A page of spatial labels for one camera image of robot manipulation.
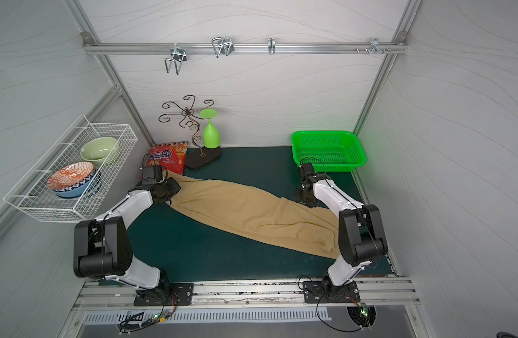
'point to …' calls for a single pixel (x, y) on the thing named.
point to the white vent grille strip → (141, 317)
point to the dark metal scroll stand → (199, 159)
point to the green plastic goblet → (212, 133)
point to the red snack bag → (170, 156)
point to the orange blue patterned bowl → (72, 180)
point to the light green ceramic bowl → (98, 151)
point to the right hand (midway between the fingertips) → (301, 198)
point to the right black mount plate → (323, 291)
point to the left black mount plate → (179, 294)
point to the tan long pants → (255, 214)
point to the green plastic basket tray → (329, 151)
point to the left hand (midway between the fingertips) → (177, 187)
